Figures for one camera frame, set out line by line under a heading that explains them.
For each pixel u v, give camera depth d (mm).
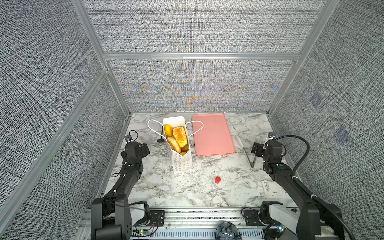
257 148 780
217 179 840
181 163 810
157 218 729
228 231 689
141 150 796
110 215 433
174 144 717
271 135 732
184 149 796
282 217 580
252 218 742
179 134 784
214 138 1033
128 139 732
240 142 969
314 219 404
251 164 902
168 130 810
